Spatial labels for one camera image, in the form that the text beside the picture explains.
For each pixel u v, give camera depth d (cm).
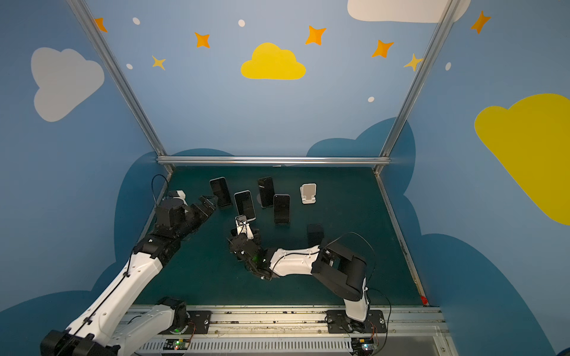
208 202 70
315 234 103
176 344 71
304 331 75
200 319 76
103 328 40
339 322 75
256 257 65
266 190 103
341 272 47
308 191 105
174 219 57
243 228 71
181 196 71
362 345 71
